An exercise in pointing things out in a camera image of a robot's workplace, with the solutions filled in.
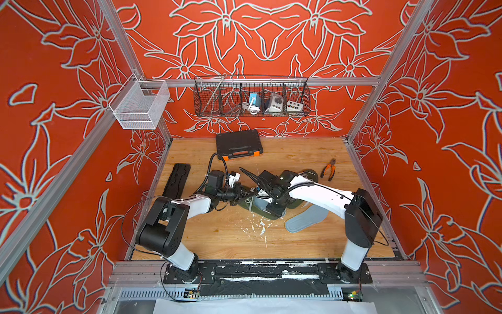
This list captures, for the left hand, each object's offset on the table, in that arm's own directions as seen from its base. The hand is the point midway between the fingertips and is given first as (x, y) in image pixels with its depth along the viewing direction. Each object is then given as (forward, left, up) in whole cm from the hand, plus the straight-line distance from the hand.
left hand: (253, 194), depth 84 cm
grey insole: (-3, -4, -3) cm, 5 cm away
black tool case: (+35, +14, -5) cm, 38 cm away
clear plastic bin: (+34, +58, +21) cm, 70 cm away
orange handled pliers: (+27, -42, -9) cm, 51 cm away
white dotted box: (+39, -18, +19) cm, 47 cm away
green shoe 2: (+16, -30, -6) cm, 34 cm away
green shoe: (-3, +2, -4) cm, 6 cm away
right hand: (-5, -9, -3) cm, 11 cm away
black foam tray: (+9, +40, -8) cm, 42 cm away
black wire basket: (+45, +19, +20) cm, 53 cm away
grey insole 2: (-5, -25, -10) cm, 27 cm away
